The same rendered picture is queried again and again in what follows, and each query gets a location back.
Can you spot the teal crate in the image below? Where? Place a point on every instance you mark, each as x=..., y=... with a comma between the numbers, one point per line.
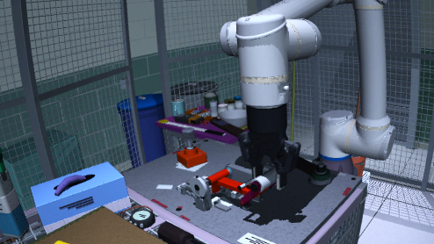
x=40, y=162

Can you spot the white cylinder lever grip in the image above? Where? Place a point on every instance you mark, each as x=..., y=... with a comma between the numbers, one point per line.
x=264, y=183

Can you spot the white bottle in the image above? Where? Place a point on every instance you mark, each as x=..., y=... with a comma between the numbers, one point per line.
x=213, y=108

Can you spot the blue capped jar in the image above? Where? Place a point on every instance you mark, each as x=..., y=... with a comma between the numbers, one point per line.
x=238, y=101

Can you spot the white paper sheet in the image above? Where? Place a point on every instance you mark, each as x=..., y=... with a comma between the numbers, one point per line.
x=183, y=166

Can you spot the dark green round knob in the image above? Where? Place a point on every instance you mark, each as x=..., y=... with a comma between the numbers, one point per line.
x=320, y=176

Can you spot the brown board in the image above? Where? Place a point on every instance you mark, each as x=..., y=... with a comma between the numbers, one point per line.
x=98, y=228

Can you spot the orange block with grey knob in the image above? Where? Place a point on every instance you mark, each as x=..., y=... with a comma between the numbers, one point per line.
x=191, y=154

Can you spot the white jar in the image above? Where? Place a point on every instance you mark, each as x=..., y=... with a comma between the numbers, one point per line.
x=222, y=107

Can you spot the white release bar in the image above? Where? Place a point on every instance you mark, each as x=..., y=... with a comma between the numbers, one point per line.
x=222, y=204

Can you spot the dark brown cylinder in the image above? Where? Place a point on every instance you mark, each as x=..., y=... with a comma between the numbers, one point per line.
x=174, y=233

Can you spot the green tin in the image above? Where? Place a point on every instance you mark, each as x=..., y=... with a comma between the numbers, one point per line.
x=210, y=97

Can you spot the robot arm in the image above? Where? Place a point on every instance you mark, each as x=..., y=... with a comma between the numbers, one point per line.
x=262, y=67

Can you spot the blue plastic drum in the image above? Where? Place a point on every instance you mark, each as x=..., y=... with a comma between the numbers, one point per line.
x=149, y=125

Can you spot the teal mug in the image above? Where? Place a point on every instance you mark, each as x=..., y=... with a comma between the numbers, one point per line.
x=178, y=107

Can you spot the purple tray table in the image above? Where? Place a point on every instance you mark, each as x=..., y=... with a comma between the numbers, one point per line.
x=203, y=133

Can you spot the round dial gauge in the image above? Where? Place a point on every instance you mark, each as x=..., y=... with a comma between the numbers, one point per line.
x=143, y=216

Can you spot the red lever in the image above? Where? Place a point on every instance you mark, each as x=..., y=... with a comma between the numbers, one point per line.
x=225, y=181

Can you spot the small white card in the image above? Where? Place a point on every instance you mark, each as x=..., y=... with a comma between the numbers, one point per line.
x=164, y=186

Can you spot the grey squeeze cage mechanism body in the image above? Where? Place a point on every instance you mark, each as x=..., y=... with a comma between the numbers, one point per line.
x=200, y=191

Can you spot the black long knife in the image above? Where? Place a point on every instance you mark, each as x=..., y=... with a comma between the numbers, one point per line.
x=193, y=127

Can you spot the blue tissue box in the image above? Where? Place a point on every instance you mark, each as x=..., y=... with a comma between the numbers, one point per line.
x=84, y=196

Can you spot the orange bucket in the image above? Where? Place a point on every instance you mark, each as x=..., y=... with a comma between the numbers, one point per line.
x=359, y=164

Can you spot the white bowl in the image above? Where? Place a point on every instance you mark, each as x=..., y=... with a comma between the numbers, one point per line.
x=234, y=116

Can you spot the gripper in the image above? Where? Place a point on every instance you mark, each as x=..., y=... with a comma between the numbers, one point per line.
x=266, y=128

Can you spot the white printed label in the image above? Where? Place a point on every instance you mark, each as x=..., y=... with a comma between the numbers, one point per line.
x=256, y=239

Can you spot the white and blue container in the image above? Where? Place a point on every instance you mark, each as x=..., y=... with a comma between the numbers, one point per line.
x=10, y=203

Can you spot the magenta pin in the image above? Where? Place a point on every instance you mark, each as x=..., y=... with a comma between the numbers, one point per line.
x=250, y=196

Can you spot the dark brown bar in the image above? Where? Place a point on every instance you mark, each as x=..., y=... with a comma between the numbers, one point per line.
x=229, y=127

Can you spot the purple glove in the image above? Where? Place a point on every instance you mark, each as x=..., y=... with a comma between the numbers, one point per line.
x=67, y=183

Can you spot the orange and black tool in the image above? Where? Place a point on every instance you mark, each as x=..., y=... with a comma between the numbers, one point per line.
x=196, y=116

